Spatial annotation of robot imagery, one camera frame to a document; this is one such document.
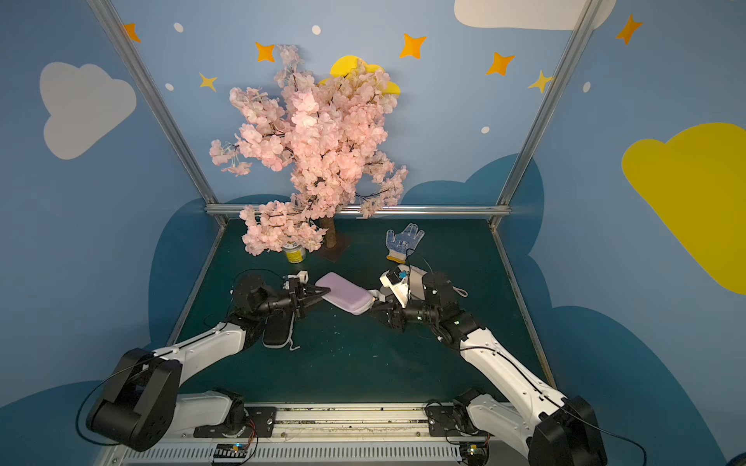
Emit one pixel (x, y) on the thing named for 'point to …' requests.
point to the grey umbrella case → (345, 293)
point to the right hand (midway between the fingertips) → (377, 305)
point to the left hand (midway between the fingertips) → (332, 289)
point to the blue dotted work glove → (401, 245)
